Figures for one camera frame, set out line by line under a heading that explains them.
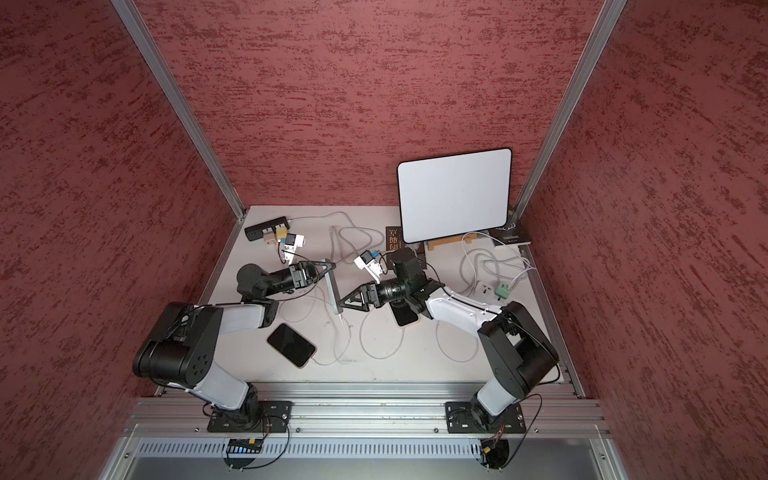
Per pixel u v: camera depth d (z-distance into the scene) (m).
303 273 0.70
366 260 0.74
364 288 0.68
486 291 0.95
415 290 0.67
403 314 0.92
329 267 0.73
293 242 0.75
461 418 0.74
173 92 0.85
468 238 1.06
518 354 0.45
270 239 1.10
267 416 0.73
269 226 1.11
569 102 0.87
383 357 0.84
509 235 1.13
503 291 0.92
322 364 0.83
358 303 0.70
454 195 1.03
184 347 0.46
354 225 1.17
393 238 1.10
